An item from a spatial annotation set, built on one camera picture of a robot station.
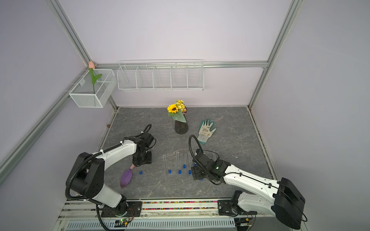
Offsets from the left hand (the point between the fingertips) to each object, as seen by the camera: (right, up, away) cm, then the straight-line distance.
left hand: (145, 163), depth 86 cm
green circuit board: (-8, -26, -14) cm, 31 cm away
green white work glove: (+38, +17, +16) cm, 45 cm away
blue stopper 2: (+15, -5, +1) cm, 15 cm away
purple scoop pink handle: (-10, -6, -4) cm, 12 cm away
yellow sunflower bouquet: (+19, +32, 0) cm, 37 cm away
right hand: (+31, -2, -5) cm, 32 cm away
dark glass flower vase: (+21, +21, +15) cm, 33 cm away
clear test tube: (+39, +9, -16) cm, 43 cm away
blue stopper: (-3, -5, 0) cm, 6 cm away
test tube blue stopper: (+12, -1, +2) cm, 12 cm away
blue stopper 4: (+24, -3, +2) cm, 24 cm away
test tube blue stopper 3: (+24, +1, +5) cm, 25 cm away
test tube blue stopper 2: (+19, 0, +3) cm, 19 cm away
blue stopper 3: (+21, -5, 0) cm, 21 cm away
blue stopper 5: (+27, -5, -1) cm, 28 cm away
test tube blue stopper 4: (+27, +1, +4) cm, 27 cm away
